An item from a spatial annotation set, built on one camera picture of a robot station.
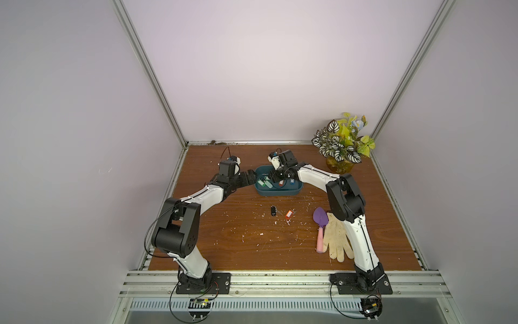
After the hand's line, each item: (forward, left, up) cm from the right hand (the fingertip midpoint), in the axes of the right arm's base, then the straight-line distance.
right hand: (271, 170), depth 103 cm
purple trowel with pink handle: (-25, -23, -2) cm, 34 cm away
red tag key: (-22, -8, -5) cm, 24 cm away
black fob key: (-21, -1, -4) cm, 22 cm away
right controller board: (-56, -37, -6) cm, 68 cm away
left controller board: (-57, +25, -6) cm, 63 cm away
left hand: (-8, +9, +6) cm, 14 cm away
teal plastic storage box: (-8, +3, -3) cm, 9 cm away
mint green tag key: (-7, +2, -3) cm, 8 cm away
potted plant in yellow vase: (-1, -31, +20) cm, 37 cm away
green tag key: (-5, +5, -4) cm, 9 cm away
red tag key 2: (-6, -5, -3) cm, 9 cm away
